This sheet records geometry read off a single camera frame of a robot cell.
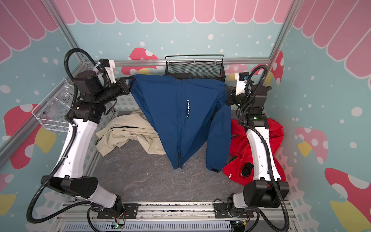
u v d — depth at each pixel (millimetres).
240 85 582
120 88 565
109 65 545
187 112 721
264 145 448
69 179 405
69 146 418
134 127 968
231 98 610
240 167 809
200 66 917
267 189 391
